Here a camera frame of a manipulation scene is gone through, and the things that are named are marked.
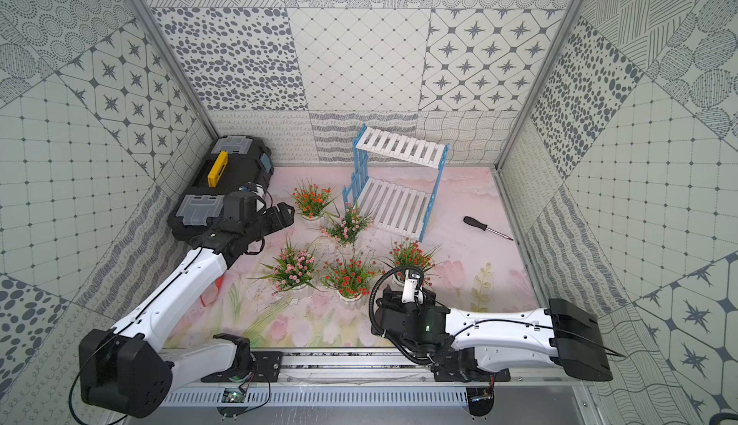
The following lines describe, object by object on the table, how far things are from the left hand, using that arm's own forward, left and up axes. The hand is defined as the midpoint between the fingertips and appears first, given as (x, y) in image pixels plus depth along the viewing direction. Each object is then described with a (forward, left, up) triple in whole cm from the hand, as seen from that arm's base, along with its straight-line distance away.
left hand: (290, 212), depth 81 cm
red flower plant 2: (-9, -35, -8) cm, 37 cm away
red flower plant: (-17, -18, -5) cm, 26 cm away
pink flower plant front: (-15, -2, -7) cm, 17 cm away
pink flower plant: (0, -16, -7) cm, 17 cm away
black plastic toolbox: (+22, +27, -1) cm, 35 cm away
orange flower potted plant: (+10, -3, -7) cm, 12 cm away
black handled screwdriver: (+10, -63, -21) cm, 67 cm away
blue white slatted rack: (+33, -31, -20) cm, 49 cm away
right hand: (-17, -33, -13) cm, 39 cm away
